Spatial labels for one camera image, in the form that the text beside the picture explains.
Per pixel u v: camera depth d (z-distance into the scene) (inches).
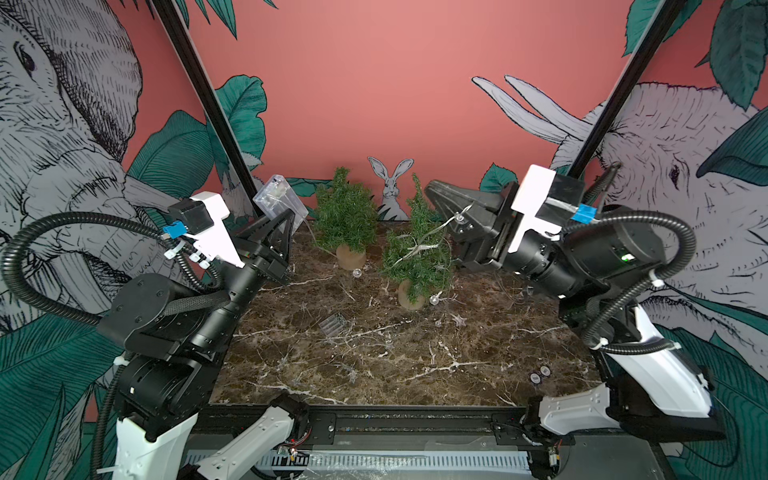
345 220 34.6
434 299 20.8
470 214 11.7
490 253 11.7
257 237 14.5
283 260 15.7
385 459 27.7
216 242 13.0
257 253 14.0
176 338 12.0
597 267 11.1
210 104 33.8
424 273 30.0
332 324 36.4
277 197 15.7
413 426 29.9
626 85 31.6
